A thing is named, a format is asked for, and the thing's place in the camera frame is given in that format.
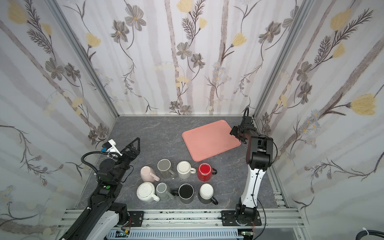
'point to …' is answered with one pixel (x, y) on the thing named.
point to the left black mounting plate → (136, 218)
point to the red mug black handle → (205, 171)
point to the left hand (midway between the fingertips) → (134, 137)
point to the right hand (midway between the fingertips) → (233, 129)
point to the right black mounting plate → (228, 219)
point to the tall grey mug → (164, 165)
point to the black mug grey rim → (185, 193)
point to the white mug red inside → (184, 169)
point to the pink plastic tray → (209, 140)
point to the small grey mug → (163, 191)
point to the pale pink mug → (148, 175)
